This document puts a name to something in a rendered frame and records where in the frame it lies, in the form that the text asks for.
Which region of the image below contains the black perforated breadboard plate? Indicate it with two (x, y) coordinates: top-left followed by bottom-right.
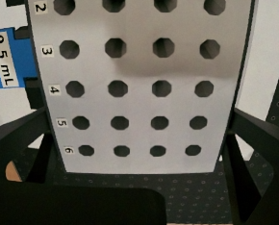
(12, 80), (279, 225)

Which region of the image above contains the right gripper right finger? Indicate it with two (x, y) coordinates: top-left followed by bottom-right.
(221, 108), (279, 225)

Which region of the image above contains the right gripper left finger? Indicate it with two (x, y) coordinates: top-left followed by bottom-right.
(0, 107), (58, 185)

